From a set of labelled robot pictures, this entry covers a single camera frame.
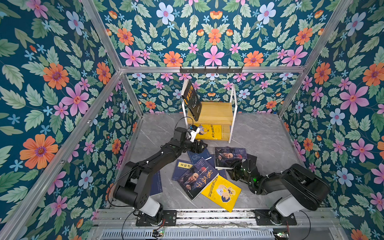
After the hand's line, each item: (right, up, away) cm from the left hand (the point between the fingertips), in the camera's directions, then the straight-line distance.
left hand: (204, 143), depth 86 cm
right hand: (+14, -12, +2) cm, 18 cm away
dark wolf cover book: (+31, -11, +8) cm, 34 cm away
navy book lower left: (-14, -15, +5) cm, 21 cm away
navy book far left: (-27, -25, -3) cm, 37 cm away
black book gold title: (-7, +25, -2) cm, 26 cm away
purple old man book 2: (+13, -9, +5) cm, 17 cm away
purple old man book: (-4, -20, -2) cm, 21 cm away
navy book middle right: (+5, -12, +5) cm, 14 cm away
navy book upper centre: (-6, -9, +7) cm, 13 cm away
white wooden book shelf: (+7, +12, +2) cm, 14 cm away
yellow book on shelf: (+4, +6, +16) cm, 17 cm away
